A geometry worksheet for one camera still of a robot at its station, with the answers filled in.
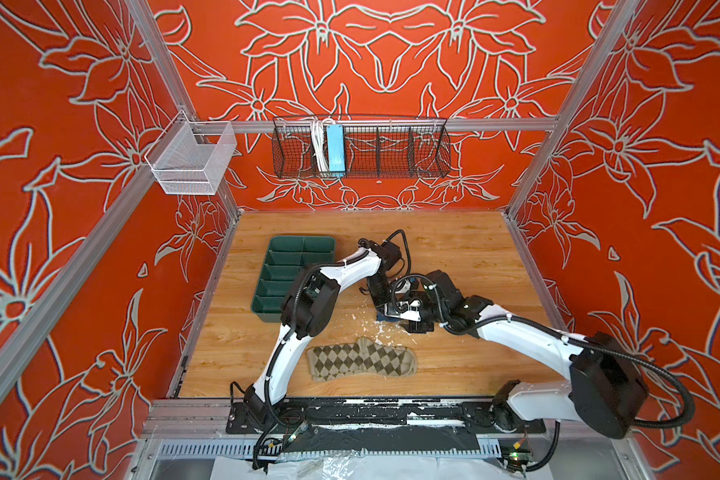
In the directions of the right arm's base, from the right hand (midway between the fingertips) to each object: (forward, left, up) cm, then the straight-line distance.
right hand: (399, 304), depth 84 cm
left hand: (+3, +2, -8) cm, 9 cm away
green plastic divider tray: (+20, +36, -3) cm, 42 cm away
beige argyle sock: (-12, +10, -7) cm, 17 cm away
